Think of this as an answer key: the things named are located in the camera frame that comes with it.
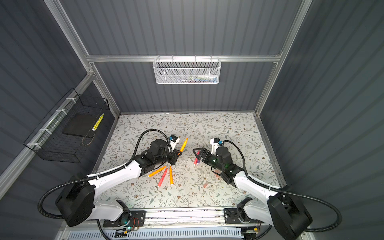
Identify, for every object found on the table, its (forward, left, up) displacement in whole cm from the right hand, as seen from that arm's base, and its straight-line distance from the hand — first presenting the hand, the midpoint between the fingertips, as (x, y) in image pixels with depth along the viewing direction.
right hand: (198, 153), depth 81 cm
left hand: (+2, +10, -2) cm, 10 cm away
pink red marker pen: (+3, +2, -14) cm, 15 cm away
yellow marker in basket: (+7, +52, +15) cm, 55 cm away
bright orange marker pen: (+5, +8, +2) cm, 9 cm away
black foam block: (+8, +59, +16) cm, 62 cm away
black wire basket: (+2, +65, +15) cm, 67 cm away
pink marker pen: (-9, +21, -14) cm, 27 cm away
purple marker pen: (+3, 0, -14) cm, 15 cm away
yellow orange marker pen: (-7, +16, -14) cm, 22 cm away
